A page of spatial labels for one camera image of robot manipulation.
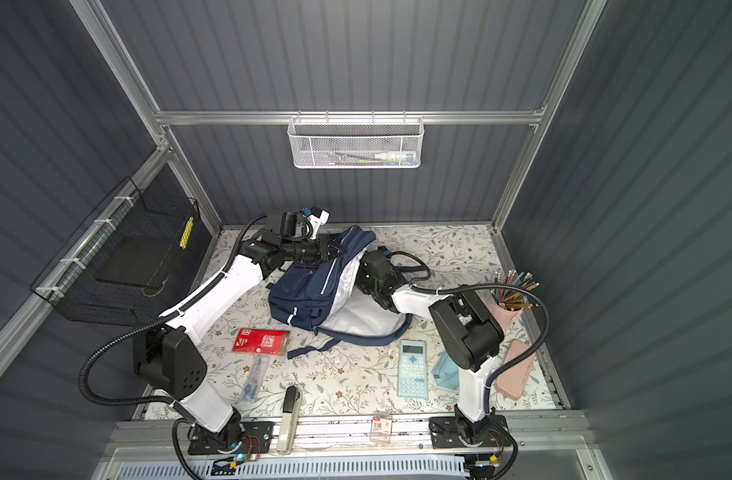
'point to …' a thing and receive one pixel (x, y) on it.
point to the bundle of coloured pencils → (511, 299)
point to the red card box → (261, 341)
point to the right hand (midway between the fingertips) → (346, 269)
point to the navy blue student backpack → (328, 299)
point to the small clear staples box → (381, 426)
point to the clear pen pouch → (256, 378)
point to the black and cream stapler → (288, 429)
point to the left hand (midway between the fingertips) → (348, 249)
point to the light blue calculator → (412, 369)
